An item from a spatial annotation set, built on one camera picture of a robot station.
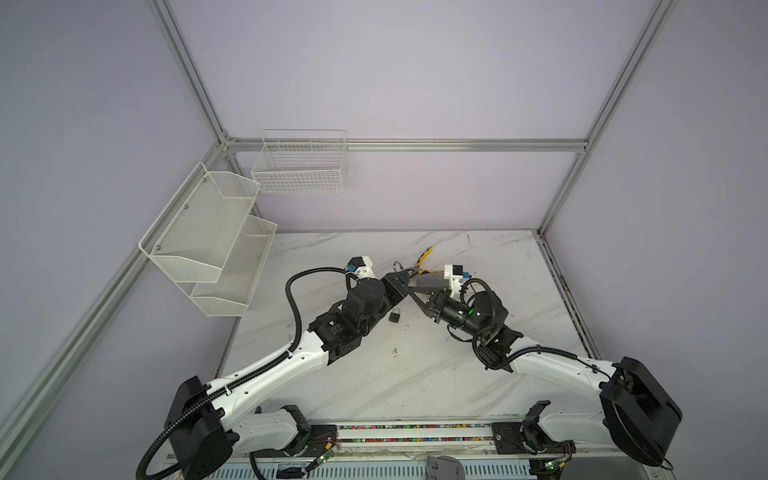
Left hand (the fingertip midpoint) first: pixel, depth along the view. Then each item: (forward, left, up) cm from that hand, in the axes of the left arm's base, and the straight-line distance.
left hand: (408, 278), depth 72 cm
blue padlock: (0, +2, +1) cm, 2 cm away
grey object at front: (-36, -9, -26) cm, 45 cm away
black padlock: (+5, +3, -27) cm, 28 cm away
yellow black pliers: (+24, -5, -27) cm, 36 cm away
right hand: (-5, +1, 0) cm, 5 cm away
